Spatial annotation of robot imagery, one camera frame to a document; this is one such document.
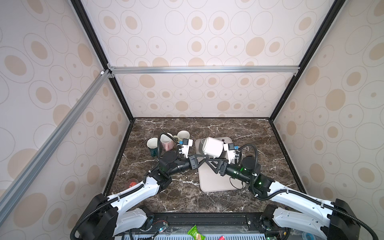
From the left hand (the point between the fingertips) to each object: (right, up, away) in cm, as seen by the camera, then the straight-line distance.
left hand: (211, 159), depth 67 cm
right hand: (-1, -1, +2) cm, 3 cm away
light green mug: (-16, +11, +32) cm, 38 cm away
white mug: (+1, +5, +1) cm, 6 cm away
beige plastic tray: (+2, -16, +18) cm, 24 cm away
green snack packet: (-8, -34, +2) cm, 35 cm away
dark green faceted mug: (-35, +4, +30) cm, 46 cm away
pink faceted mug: (-20, +8, +3) cm, 22 cm away
